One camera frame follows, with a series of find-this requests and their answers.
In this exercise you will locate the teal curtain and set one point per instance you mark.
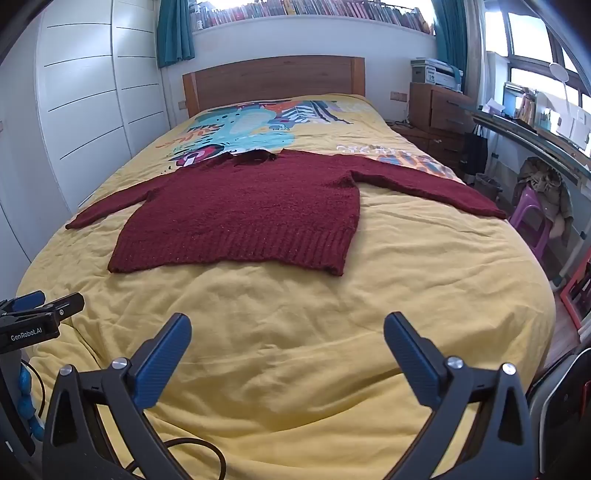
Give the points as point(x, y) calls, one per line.
point(173, 32)
point(450, 32)

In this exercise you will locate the red frame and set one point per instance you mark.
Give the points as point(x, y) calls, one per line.
point(577, 295)

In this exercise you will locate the glass desk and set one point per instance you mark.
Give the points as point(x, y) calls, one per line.
point(526, 136)

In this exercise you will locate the dark framed bay window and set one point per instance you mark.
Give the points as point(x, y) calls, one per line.
point(531, 50)

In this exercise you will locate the yellow printed blanket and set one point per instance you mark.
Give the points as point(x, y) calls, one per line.
point(300, 346)

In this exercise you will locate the wooden headboard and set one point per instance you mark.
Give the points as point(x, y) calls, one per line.
point(277, 78)

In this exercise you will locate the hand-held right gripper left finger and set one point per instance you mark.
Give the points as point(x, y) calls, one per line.
point(161, 360)

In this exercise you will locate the black bag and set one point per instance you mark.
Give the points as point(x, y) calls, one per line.
point(474, 150)

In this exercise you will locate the brown jacket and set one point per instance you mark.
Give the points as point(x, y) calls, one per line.
point(551, 189)

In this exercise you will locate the row of books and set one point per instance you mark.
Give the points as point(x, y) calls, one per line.
point(314, 11)

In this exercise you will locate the dark red knit sweater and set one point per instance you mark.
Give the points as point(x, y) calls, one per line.
point(240, 217)

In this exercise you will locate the wastebasket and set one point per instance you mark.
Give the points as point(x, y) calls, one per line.
point(488, 187)

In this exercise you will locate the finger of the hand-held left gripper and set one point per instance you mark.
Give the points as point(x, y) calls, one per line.
point(67, 305)
point(27, 301)

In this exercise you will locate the wooden dresser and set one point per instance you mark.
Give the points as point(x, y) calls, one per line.
point(441, 115)

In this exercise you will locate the purple plastic stool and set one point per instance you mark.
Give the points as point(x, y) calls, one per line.
point(531, 221)

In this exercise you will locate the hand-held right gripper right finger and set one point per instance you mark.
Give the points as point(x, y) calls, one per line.
point(411, 355)

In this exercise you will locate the black chair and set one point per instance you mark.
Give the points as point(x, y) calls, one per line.
point(565, 406)

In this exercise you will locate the white wardrobe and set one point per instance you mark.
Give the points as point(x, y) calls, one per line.
point(83, 92)

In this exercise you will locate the white storage boxes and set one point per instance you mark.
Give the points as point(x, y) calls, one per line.
point(565, 120)

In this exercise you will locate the white desk lamp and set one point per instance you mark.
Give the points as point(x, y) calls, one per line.
point(558, 71)

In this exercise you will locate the white printer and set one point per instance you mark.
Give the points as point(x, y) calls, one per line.
point(438, 74)

